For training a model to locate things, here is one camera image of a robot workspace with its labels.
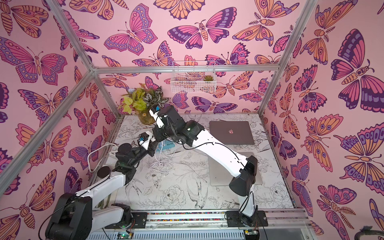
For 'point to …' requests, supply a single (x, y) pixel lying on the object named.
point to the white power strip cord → (89, 154)
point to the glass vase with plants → (144, 117)
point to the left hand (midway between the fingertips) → (159, 136)
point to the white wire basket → (193, 77)
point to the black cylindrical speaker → (103, 172)
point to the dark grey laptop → (232, 132)
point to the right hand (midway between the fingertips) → (154, 126)
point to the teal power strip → (165, 144)
